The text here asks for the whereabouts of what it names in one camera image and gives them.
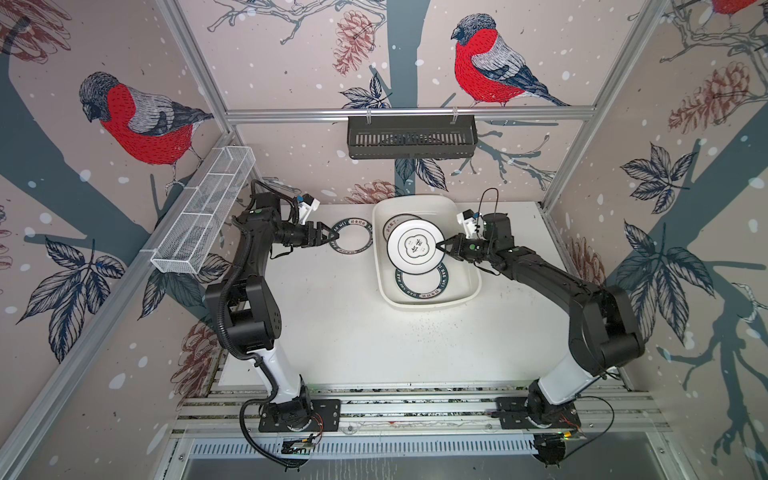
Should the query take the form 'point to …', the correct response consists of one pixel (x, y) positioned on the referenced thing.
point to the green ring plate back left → (355, 236)
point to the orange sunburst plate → (391, 222)
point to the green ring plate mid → (422, 286)
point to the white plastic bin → (463, 283)
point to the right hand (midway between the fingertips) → (436, 248)
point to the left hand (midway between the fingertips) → (328, 236)
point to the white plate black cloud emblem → (412, 246)
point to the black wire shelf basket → (411, 139)
